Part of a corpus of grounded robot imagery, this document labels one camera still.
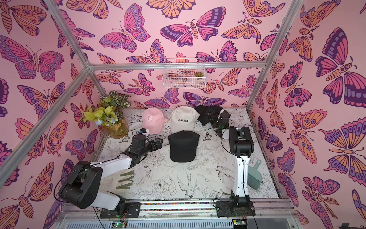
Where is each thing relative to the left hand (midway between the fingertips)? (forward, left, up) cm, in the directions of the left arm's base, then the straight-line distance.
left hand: (159, 140), depth 92 cm
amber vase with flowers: (+9, +30, +15) cm, 35 cm away
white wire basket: (+36, -16, +26) cm, 47 cm away
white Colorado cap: (+19, -15, 0) cm, 24 cm away
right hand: (+24, -35, -1) cm, 42 cm away
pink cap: (+17, +7, 0) cm, 18 cm away
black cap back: (+24, -32, +1) cm, 40 cm away
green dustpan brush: (-21, -57, -6) cm, 61 cm away
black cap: (-1, -15, -6) cm, 16 cm away
